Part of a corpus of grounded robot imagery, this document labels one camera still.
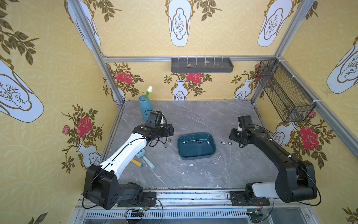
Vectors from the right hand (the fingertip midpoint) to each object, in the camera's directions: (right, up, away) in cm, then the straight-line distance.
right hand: (229, 136), depth 89 cm
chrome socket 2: (-2, -6, +6) cm, 8 cm away
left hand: (-39, +4, -5) cm, 40 cm away
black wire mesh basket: (+27, +20, -15) cm, 37 cm away
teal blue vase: (-55, +18, +3) cm, 58 cm away
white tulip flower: (-51, +29, -1) cm, 59 cm away
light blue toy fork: (-57, -12, +1) cm, 58 cm away
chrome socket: (-39, -4, +8) cm, 40 cm away
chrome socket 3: (+2, -6, +5) cm, 8 cm away
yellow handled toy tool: (-58, -16, -3) cm, 61 cm away
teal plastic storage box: (-20, -7, +5) cm, 22 cm away
